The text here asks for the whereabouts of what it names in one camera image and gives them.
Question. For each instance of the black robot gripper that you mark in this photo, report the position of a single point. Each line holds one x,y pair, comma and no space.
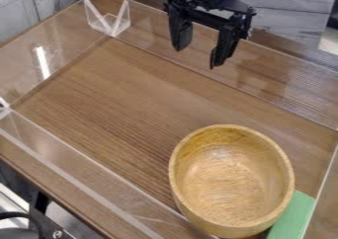
212,13

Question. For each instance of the brown wooden bowl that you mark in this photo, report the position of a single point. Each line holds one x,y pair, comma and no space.
232,180

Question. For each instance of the green flat block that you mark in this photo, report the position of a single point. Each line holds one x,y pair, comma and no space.
292,223

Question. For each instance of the black metal table leg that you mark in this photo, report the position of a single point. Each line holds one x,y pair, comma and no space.
53,231

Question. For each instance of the clear acrylic corner bracket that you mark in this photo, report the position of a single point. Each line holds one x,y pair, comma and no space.
109,24

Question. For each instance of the clear acrylic wall panels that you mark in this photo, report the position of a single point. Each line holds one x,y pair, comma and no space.
99,107

